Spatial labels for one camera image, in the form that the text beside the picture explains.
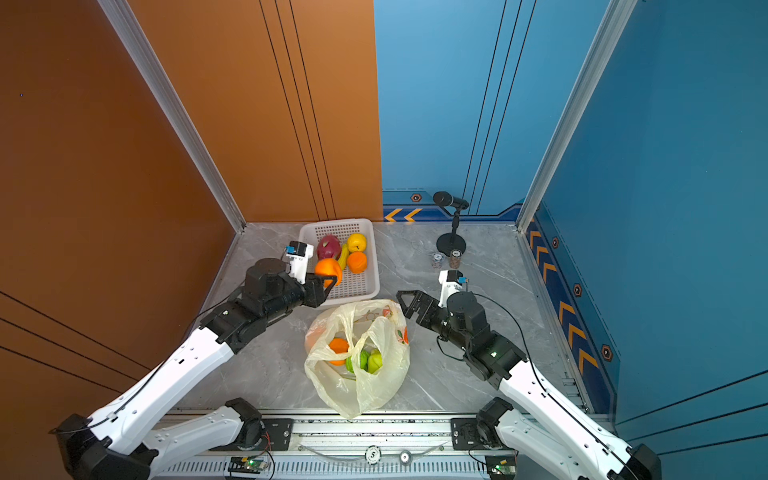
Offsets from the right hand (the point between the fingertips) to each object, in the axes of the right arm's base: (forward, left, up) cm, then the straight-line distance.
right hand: (404, 301), depth 72 cm
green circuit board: (-30, +38, -24) cm, 54 cm away
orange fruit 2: (+6, +18, +6) cm, 20 cm away
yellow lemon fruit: (+34, +16, -15) cm, 40 cm away
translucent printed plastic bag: (-9, +12, -10) cm, 18 cm away
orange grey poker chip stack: (+28, -18, -18) cm, 38 cm away
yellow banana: (+28, +21, -18) cm, 39 cm away
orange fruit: (+26, +15, -17) cm, 34 cm away
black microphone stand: (+39, -19, -21) cm, 48 cm away
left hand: (+6, +18, +3) cm, 19 cm away
